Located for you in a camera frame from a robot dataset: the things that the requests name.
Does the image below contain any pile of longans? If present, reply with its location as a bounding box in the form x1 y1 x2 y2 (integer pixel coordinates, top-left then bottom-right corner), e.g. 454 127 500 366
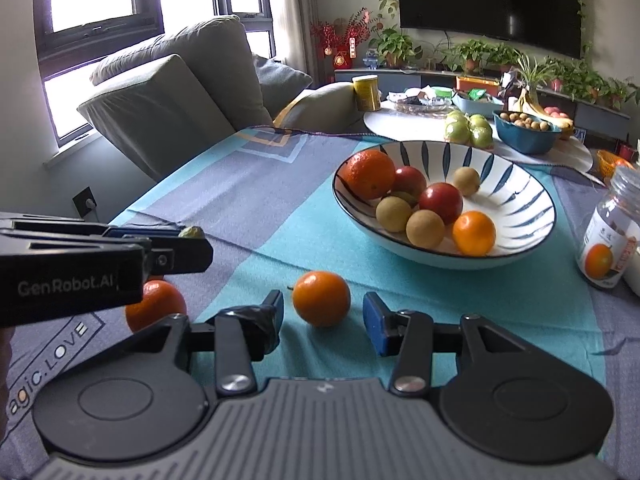
500 111 556 132

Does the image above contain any white round table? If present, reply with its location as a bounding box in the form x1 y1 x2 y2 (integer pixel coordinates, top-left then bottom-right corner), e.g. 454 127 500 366
363 100 594 173

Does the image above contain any bushy potted plant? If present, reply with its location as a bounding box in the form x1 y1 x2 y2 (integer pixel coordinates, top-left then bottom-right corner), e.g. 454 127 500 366
370 27 421 68

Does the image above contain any glass jar with orange label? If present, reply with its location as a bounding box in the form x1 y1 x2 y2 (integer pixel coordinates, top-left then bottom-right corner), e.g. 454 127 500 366
576 165 640 289

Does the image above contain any grey sofa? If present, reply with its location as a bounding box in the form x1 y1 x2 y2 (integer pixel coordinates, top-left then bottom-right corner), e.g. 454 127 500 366
77 15 313 183

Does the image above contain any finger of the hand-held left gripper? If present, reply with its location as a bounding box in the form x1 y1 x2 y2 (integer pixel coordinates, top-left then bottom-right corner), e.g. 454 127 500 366
0 214 182 237
0 231 214 276

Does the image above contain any red tomato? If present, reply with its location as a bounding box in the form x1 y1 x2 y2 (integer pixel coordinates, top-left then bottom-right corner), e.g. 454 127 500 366
418 182 464 225
394 165 427 198

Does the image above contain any beige cushion with yellow stripe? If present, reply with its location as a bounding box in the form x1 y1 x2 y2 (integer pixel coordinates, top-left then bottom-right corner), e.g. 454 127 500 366
272 81 368 134

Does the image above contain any thin potted plant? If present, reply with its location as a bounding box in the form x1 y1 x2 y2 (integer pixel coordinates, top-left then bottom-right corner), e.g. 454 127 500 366
430 30 453 71

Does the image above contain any orange box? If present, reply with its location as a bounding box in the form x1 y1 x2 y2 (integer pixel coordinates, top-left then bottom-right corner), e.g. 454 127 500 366
456 76 501 93

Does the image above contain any red festive decoration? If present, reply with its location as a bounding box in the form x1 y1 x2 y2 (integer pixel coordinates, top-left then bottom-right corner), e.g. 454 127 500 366
310 7 373 68

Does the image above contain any dark blue bowl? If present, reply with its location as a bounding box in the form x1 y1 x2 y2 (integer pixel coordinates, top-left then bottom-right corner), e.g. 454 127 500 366
492 110 563 155

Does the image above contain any bunch of bananas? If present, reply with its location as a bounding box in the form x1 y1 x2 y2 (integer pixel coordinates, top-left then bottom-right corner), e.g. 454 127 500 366
510 87 576 131

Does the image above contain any brown longan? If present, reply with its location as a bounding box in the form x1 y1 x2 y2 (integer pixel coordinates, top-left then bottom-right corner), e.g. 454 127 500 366
406 209 446 249
452 166 481 197
375 196 413 233

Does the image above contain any light blue snack bowl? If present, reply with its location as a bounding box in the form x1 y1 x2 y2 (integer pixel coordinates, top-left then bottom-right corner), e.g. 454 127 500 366
451 87 506 117

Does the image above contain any dark bottle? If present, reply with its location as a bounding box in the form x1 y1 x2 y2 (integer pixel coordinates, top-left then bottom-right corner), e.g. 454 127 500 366
500 71 523 111

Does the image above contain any grey television cabinet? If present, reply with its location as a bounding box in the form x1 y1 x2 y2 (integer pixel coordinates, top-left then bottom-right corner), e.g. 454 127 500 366
334 67 632 141

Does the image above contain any small orange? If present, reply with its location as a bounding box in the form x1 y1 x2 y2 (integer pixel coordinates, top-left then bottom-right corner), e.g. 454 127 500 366
452 211 497 257
125 280 187 333
292 271 352 328

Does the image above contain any glass snack tray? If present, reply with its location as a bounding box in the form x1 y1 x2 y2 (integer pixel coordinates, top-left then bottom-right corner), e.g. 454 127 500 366
387 91 453 112

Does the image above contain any wall television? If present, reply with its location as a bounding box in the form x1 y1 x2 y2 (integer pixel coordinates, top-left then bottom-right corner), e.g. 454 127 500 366
395 0 583 59

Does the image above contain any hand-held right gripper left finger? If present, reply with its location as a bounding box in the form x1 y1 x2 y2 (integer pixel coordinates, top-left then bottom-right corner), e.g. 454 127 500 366
107 289 285 397

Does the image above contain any large orange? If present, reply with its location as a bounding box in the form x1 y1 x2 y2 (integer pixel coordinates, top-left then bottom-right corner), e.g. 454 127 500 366
340 149 397 201

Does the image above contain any yellow can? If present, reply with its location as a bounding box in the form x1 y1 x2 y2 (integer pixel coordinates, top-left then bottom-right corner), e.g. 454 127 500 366
352 75 382 112

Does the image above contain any striped white ceramic bowl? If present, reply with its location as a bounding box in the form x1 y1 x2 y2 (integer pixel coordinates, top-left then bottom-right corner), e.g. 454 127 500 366
332 140 557 271

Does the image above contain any grey pillow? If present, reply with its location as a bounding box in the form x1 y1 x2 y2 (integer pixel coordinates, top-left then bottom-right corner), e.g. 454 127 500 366
252 53 313 118

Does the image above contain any orange plastic basket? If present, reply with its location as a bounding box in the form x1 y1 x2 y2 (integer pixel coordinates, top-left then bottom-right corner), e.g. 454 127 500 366
597 149 636 177

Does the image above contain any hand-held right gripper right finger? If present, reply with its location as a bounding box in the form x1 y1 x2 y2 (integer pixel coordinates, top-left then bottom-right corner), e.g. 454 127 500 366
362 291 551 397

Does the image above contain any beige curtain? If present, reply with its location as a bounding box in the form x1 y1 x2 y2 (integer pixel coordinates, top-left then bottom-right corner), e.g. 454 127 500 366
270 0 321 86

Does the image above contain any small potted plant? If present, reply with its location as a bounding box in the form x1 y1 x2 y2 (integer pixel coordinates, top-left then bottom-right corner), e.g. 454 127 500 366
542 57 576 93
575 67 608 101
485 42 518 72
605 77 636 108
450 40 488 73

